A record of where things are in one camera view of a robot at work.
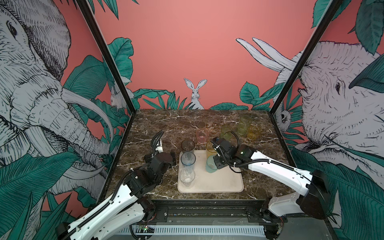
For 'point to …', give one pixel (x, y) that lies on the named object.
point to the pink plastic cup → (202, 135)
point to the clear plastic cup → (187, 176)
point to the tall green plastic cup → (244, 125)
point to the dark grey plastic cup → (187, 145)
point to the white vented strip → (194, 230)
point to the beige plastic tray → (224, 181)
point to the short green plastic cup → (226, 131)
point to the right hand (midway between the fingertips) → (214, 158)
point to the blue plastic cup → (188, 159)
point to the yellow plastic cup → (253, 130)
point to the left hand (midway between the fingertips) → (164, 150)
